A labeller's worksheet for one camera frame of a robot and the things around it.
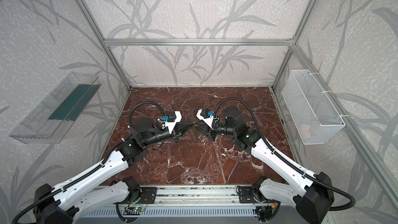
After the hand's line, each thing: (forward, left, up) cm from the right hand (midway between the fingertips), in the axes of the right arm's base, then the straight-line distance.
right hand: (196, 120), depth 68 cm
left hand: (-3, 0, +4) cm, 5 cm away
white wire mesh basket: (-1, -48, +7) cm, 48 cm away
